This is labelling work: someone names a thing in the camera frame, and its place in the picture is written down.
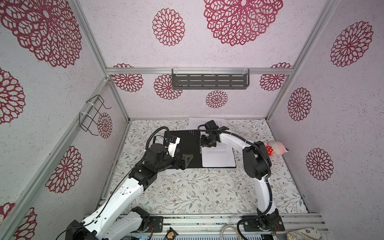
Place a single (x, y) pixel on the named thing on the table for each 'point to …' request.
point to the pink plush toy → (275, 148)
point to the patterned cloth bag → (307, 233)
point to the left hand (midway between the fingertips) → (185, 156)
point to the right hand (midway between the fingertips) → (201, 141)
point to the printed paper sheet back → (194, 123)
